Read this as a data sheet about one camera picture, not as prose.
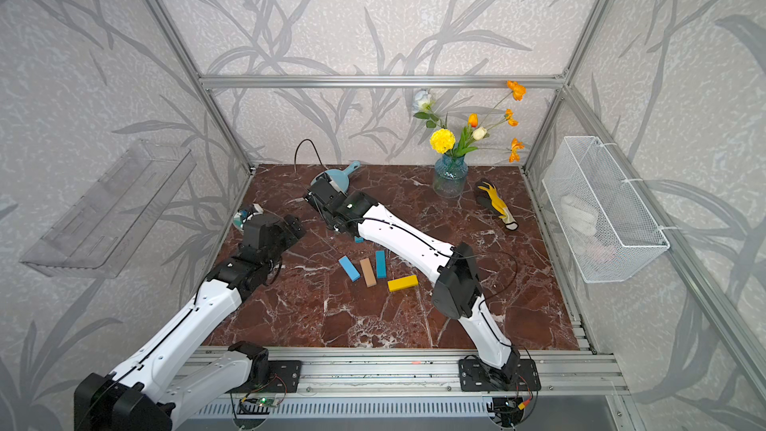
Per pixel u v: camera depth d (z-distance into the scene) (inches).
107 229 26.7
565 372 29.7
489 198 41.7
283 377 28.7
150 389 15.5
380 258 37.0
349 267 36.6
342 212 22.0
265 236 23.8
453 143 34.4
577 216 30.2
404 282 35.2
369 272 36.1
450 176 40.9
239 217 26.7
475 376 28.9
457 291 22.3
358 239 39.0
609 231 23.3
